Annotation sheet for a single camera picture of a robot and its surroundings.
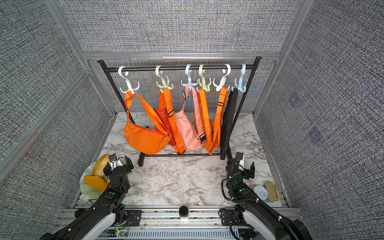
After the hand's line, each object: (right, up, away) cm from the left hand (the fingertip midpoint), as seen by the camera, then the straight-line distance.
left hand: (120, 158), depth 82 cm
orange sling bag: (+52, +19, -6) cm, 55 cm away
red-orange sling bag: (+26, +24, -3) cm, 36 cm away
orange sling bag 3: (+11, +9, +8) cm, 17 cm away
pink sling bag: (+37, +19, +5) cm, 42 cm away
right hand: (+69, 0, 0) cm, 69 cm away
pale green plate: (-15, -17, -4) cm, 23 cm away
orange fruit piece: (-12, -13, -2) cm, 17 cm away
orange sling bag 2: (+45, +21, -7) cm, 50 cm away
